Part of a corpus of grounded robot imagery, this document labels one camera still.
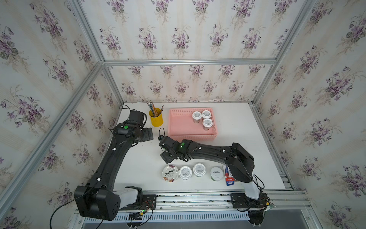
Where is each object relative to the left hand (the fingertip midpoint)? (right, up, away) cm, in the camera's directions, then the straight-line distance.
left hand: (144, 136), depth 78 cm
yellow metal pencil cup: (+3, +8, +21) cm, 23 cm away
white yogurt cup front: (+23, -20, -1) cm, 30 cm away
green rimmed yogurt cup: (+40, -20, -1) cm, 45 cm away
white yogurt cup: (+39, +13, +26) cm, 48 cm away
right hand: (+13, -11, +6) cm, 18 cm away
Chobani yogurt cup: (+15, -20, 0) cm, 25 cm away
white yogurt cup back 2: (+38, +6, +20) cm, 44 cm away
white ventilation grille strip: (+18, -39, -8) cm, 44 cm away
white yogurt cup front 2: (+31, -18, 0) cm, 36 cm away
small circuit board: (-3, -40, -7) cm, 41 cm away
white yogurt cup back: (+31, +12, +24) cm, 41 cm away
